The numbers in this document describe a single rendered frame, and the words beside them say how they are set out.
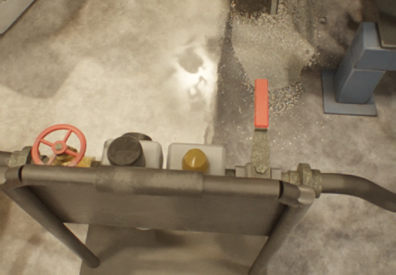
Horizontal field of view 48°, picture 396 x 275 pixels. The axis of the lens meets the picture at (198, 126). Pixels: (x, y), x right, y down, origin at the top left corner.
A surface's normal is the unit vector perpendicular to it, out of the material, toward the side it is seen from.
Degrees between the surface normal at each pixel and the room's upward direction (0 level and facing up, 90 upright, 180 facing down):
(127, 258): 0
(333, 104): 0
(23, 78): 0
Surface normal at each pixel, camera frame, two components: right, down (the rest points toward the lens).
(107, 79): 0.00, -0.47
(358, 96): -0.07, 0.88
